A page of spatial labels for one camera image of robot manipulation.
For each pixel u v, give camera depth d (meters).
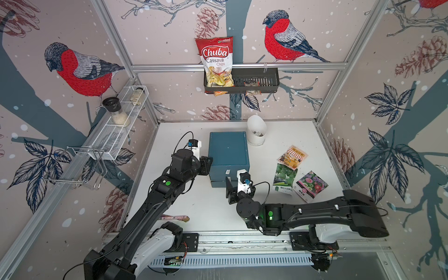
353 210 0.48
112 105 0.68
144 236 0.48
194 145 0.66
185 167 0.59
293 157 1.01
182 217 0.80
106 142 0.71
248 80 1.07
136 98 0.84
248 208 0.51
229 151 0.78
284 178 0.93
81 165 0.60
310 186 0.90
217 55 0.82
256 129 1.09
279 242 0.75
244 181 0.56
